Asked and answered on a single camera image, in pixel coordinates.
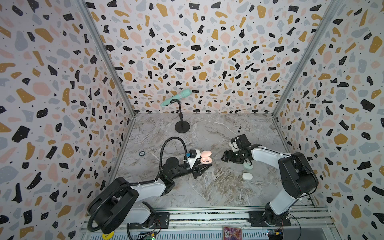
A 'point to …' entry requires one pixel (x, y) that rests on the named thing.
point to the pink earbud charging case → (205, 157)
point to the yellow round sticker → (108, 236)
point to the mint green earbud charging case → (248, 167)
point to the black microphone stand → (181, 126)
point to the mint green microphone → (186, 93)
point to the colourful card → (232, 233)
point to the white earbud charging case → (247, 176)
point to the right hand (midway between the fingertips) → (226, 156)
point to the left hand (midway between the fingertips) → (211, 160)
